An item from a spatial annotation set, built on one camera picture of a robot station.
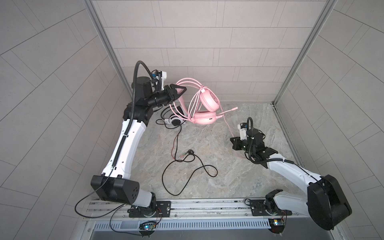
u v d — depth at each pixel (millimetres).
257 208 709
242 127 742
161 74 607
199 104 596
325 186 445
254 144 631
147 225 642
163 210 704
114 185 375
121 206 457
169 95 570
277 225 680
